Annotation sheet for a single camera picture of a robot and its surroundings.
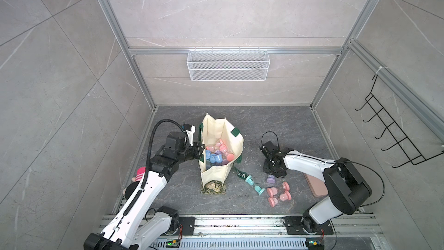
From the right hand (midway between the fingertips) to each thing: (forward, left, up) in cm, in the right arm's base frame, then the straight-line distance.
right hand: (270, 170), depth 91 cm
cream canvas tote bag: (+14, +26, +6) cm, 30 cm away
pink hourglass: (+3, +22, +10) cm, 24 cm away
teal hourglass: (-7, +12, +3) cm, 14 cm away
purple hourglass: (-6, +2, +4) cm, 8 cm away
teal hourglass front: (-11, +8, +3) cm, 14 cm away
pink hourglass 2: (-14, -4, +2) cm, 15 cm away
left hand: (+3, +32, +22) cm, 39 cm away
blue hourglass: (+3, +29, +9) cm, 31 cm away
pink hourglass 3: (-9, -5, +3) cm, 11 cm away
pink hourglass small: (-12, +2, +4) cm, 13 cm away
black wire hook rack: (-8, -44, +31) cm, 55 cm away
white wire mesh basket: (+52, +23, +31) cm, 65 cm away
